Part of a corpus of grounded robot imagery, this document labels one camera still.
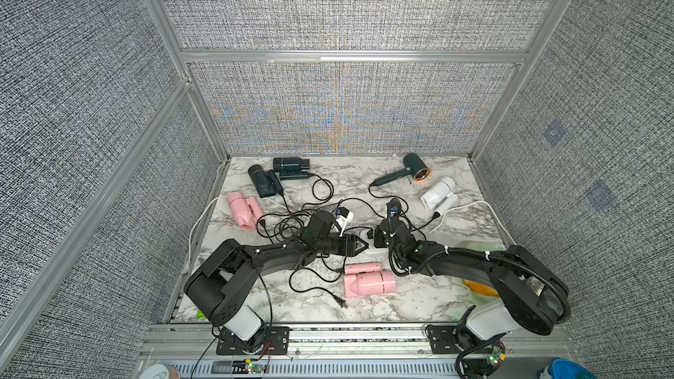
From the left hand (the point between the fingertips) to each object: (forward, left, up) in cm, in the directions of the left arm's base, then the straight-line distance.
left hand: (368, 245), depth 82 cm
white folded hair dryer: (+22, -32, -6) cm, 39 cm away
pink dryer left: (+19, +42, -5) cm, 47 cm away
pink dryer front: (-9, +1, -4) cm, 10 cm away
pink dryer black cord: (-15, +9, -8) cm, 19 cm away
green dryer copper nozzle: (+42, -26, -9) cm, 50 cm away
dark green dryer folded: (+32, +37, -6) cm, 50 cm away
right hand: (+9, -4, -1) cm, 10 cm away
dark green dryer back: (+39, +27, -5) cm, 48 cm away
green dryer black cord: (+26, -7, -10) cm, 29 cm away
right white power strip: (+7, 0, -7) cm, 10 cm away
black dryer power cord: (+24, +15, -10) cm, 30 cm away
